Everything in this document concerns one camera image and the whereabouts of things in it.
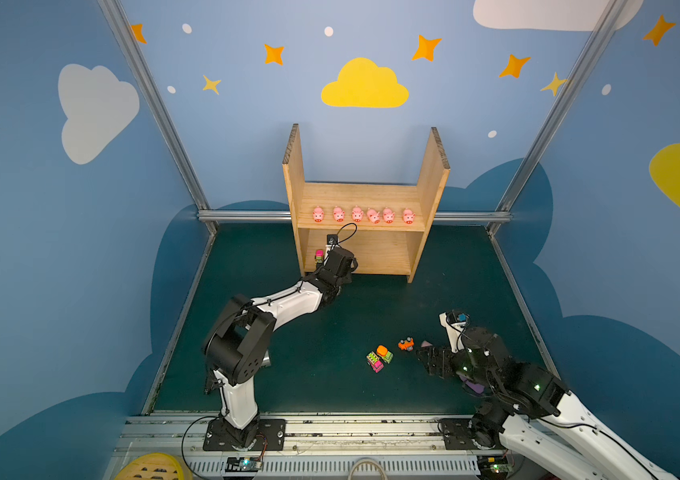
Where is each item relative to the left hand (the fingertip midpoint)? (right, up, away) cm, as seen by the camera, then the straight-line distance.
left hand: (342, 261), depth 94 cm
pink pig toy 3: (+9, +13, -11) cm, 19 cm away
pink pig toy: (+19, +13, -10) cm, 25 cm away
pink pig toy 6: (-7, +14, -10) cm, 18 cm away
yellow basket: (-44, -47, -26) cm, 70 cm away
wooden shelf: (+13, +10, -10) cm, 19 cm away
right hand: (+22, -21, -20) cm, 37 cm away
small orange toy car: (+20, -25, -6) cm, 32 cm away
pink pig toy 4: (+4, +14, -10) cm, 18 cm away
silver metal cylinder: (-22, -28, -10) cm, 37 cm away
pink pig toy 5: (-1, +14, -10) cm, 17 cm away
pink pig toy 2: (+13, +13, -10) cm, 21 cm away
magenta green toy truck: (+9, -29, -10) cm, 32 cm away
